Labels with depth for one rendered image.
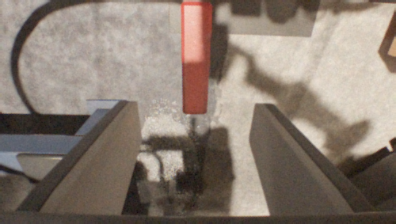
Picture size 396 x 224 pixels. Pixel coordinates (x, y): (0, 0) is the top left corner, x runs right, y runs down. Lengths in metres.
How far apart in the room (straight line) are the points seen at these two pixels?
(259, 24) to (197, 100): 0.51
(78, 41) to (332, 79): 0.82
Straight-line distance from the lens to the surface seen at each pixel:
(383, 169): 1.07
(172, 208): 0.55
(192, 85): 0.15
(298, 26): 0.69
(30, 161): 0.65
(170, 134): 0.77
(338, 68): 0.81
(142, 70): 0.68
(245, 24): 0.64
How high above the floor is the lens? 0.63
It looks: 60 degrees down
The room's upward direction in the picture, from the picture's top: 178 degrees clockwise
